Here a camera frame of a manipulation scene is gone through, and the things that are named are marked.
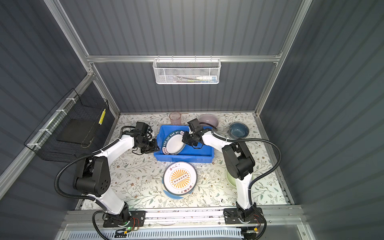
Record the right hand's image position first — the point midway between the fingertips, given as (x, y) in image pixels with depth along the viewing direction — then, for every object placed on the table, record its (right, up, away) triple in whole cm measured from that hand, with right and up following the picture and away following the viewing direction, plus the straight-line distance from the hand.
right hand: (183, 141), depth 95 cm
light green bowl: (+28, -20, -13) cm, 37 cm away
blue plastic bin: (+11, -9, +4) cm, 15 cm away
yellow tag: (-45, +15, -12) cm, 48 cm away
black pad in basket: (-53, +7, -20) cm, 57 cm away
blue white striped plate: (-3, -28, -16) cm, 32 cm away
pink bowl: (+18, +15, +17) cm, 29 cm away
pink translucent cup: (-6, +15, +7) cm, 18 cm away
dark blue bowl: (+39, +7, +11) cm, 41 cm away
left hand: (-15, -5, -3) cm, 16 cm away
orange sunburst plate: (-1, -20, -10) cm, 23 cm away
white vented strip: (+22, -45, -21) cm, 54 cm away
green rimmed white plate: (-7, -3, +5) cm, 9 cm away
